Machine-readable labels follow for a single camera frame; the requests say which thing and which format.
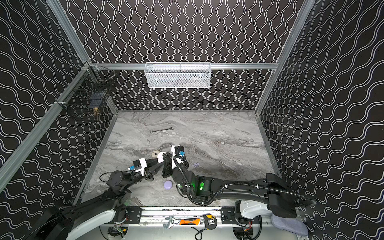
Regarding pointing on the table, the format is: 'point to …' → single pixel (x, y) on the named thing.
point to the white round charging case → (160, 156)
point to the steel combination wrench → (170, 128)
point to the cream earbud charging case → (155, 153)
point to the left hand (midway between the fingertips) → (165, 161)
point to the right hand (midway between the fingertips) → (164, 156)
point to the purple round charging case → (168, 184)
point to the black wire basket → (90, 97)
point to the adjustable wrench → (171, 222)
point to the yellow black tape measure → (210, 221)
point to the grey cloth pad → (292, 225)
